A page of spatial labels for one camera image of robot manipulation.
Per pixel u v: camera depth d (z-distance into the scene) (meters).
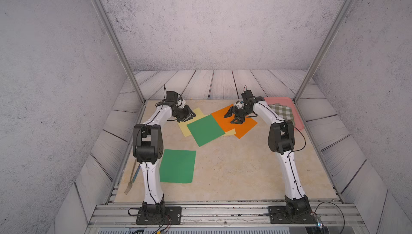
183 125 1.08
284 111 1.14
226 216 0.74
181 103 0.89
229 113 0.96
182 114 0.90
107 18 0.81
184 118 0.91
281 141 0.67
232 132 1.04
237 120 0.97
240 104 1.01
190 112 0.94
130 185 0.82
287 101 1.21
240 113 0.92
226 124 1.02
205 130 1.06
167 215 0.73
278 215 0.73
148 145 0.57
